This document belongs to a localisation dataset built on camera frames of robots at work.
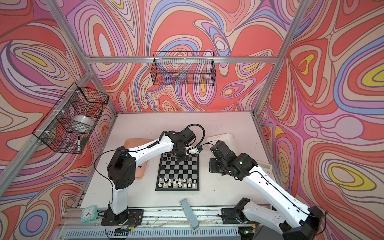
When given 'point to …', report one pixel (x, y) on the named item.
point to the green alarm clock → (89, 213)
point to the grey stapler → (191, 218)
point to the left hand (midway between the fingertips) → (187, 155)
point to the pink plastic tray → (131, 143)
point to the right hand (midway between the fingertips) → (214, 169)
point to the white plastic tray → (227, 138)
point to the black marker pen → (79, 149)
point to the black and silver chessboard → (174, 176)
